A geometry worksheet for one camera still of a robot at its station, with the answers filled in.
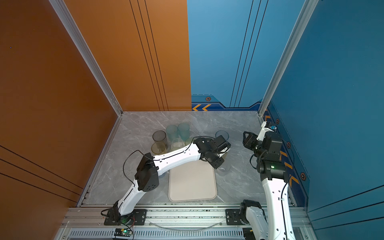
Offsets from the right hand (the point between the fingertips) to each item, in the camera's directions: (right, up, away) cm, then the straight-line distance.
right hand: (246, 133), depth 72 cm
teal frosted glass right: (-33, +2, +25) cm, 41 cm away
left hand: (-11, -16, +11) cm, 22 cm away
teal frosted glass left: (-40, -1, +28) cm, 49 cm away
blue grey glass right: (-8, -1, +18) cm, 20 cm away
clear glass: (-37, -8, +23) cm, 44 cm away
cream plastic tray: (-25, -27, +11) cm, 38 cm away
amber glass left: (-47, -9, +17) cm, 51 cm away
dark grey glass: (-47, -3, +22) cm, 52 cm away
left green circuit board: (-60, -47, -1) cm, 76 cm away
